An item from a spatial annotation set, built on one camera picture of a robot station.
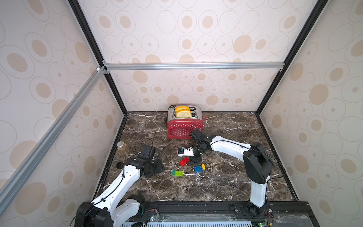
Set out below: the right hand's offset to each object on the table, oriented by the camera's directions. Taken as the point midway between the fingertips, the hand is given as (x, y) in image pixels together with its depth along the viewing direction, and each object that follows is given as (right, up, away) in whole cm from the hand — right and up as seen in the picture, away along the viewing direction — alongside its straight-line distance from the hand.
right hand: (186, 161), depth 87 cm
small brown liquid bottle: (-41, +6, +3) cm, 41 cm away
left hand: (-13, -2, -6) cm, 14 cm away
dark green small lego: (-8, -8, +2) cm, 11 cm away
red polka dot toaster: (-5, +20, +7) cm, 22 cm away
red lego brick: (-1, -1, +2) cm, 3 cm away
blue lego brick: (+7, -5, 0) cm, 9 cm away
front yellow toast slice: (-2, +30, +5) cm, 30 cm away
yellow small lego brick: (+11, -3, 0) cm, 11 cm away
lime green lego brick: (-5, -7, -1) cm, 9 cm away
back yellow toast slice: (-3, +34, +8) cm, 35 cm away
